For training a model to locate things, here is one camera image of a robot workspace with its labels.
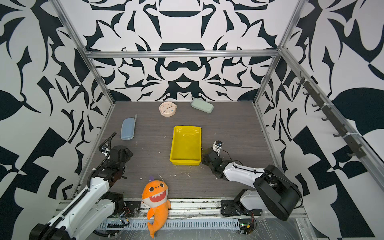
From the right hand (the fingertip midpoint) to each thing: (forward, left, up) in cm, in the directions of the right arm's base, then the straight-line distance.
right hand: (206, 154), depth 90 cm
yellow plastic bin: (+6, +12, -1) cm, 14 cm away
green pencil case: (+41, +1, 0) cm, 41 cm away
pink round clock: (+36, +26, +1) cm, 44 cm away
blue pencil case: (+18, +51, +1) cm, 54 cm away
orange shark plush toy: (-24, +26, +6) cm, 36 cm away
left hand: (-1, +47, +9) cm, 48 cm away
